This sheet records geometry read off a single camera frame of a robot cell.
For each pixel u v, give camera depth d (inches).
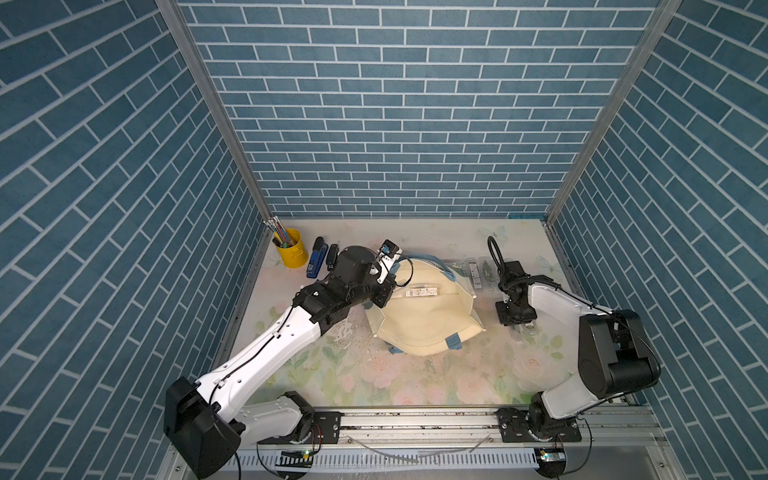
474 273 40.1
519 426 29.0
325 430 28.5
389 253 24.9
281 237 39.1
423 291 37.4
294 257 39.3
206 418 14.6
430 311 36.1
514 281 26.9
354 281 22.0
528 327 35.6
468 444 28.5
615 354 18.0
